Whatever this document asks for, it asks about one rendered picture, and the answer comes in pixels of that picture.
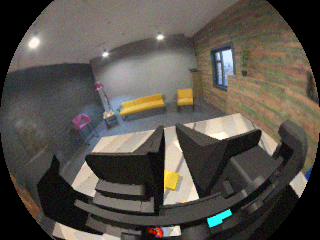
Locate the yellow rectangular block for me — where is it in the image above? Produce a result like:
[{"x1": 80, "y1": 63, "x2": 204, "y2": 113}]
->
[{"x1": 164, "y1": 171, "x2": 180, "y2": 191}]

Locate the red cup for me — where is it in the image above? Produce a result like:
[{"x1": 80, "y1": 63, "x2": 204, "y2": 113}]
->
[{"x1": 147, "y1": 228, "x2": 164, "y2": 236}]

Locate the cream flat rectangular block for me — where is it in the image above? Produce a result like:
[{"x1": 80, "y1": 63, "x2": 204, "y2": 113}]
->
[{"x1": 207, "y1": 132, "x2": 228, "y2": 140}]

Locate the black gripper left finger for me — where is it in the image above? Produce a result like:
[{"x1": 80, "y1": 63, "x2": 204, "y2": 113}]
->
[{"x1": 85, "y1": 125, "x2": 165, "y2": 205}]

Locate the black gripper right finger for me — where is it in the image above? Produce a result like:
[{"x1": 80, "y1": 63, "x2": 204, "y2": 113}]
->
[{"x1": 176, "y1": 123, "x2": 261, "y2": 199}]

